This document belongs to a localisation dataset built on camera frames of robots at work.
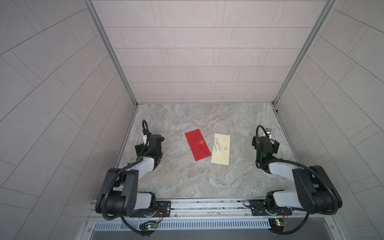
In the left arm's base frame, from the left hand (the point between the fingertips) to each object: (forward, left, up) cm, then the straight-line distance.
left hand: (149, 138), depth 90 cm
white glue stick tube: (-4, -42, -5) cm, 42 cm away
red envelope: (-2, -30, -6) cm, 31 cm away
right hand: (+2, -70, 0) cm, 70 cm away
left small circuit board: (-42, -11, -1) cm, 44 cm away
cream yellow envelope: (-8, -45, -8) cm, 47 cm away
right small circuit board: (-41, -67, -5) cm, 79 cm away
